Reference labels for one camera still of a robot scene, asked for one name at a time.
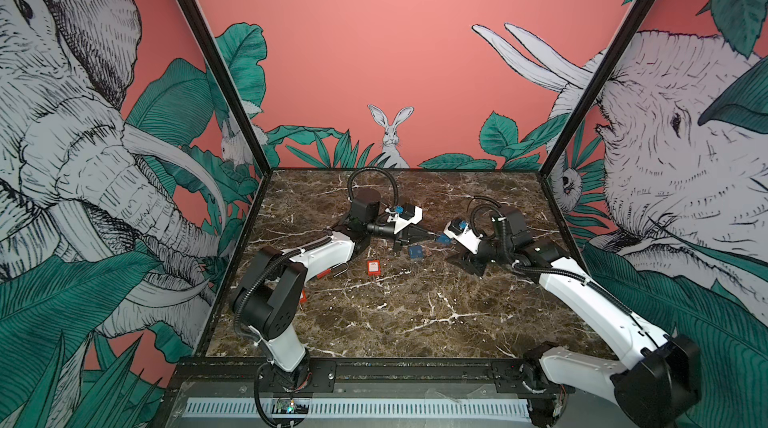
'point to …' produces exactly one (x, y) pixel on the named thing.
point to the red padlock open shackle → (339, 265)
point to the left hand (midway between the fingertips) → (432, 233)
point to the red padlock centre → (374, 268)
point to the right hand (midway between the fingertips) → (450, 247)
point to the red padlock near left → (304, 299)
